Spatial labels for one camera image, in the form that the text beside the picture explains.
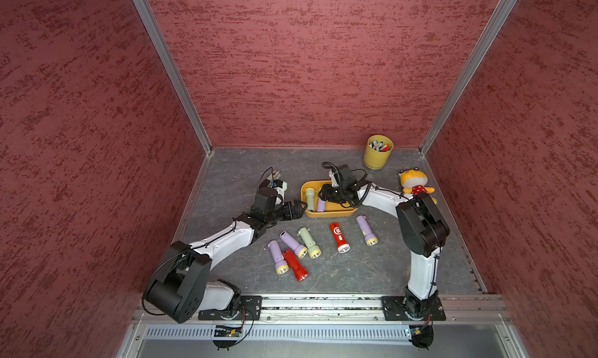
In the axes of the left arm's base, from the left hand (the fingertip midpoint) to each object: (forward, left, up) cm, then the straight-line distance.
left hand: (298, 210), depth 86 cm
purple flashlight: (+6, -10, -8) cm, 14 cm away
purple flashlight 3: (-13, -1, -7) cm, 15 cm away
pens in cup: (+34, -38, +1) cm, 51 cm away
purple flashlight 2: (-18, +6, -8) cm, 21 cm away
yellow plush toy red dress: (+17, -51, -4) cm, 54 cm away
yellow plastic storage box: (+3, -14, -5) cm, 15 cm away
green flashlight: (+10, -5, -7) cm, 13 cm away
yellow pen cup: (+29, -36, +2) cm, 46 cm away
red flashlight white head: (-11, -17, -7) cm, 21 cm away
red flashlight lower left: (-21, -1, -7) cm, 22 cm away
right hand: (+10, -10, -6) cm, 16 cm away
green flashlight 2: (-8, -3, -8) cm, 12 cm away
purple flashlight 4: (-8, -28, -7) cm, 30 cm away
